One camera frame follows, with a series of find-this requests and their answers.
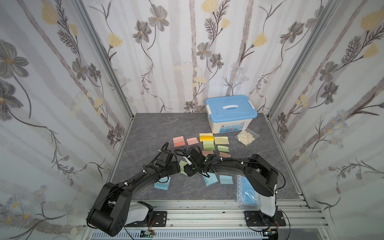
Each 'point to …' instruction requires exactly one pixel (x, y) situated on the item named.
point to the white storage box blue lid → (230, 113)
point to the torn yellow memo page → (221, 140)
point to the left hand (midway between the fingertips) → (177, 166)
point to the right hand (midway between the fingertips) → (188, 163)
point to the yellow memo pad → (206, 137)
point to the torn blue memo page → (226, 179)
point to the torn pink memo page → (223, 154)
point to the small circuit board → (144, 233)
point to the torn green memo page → (223, 148)
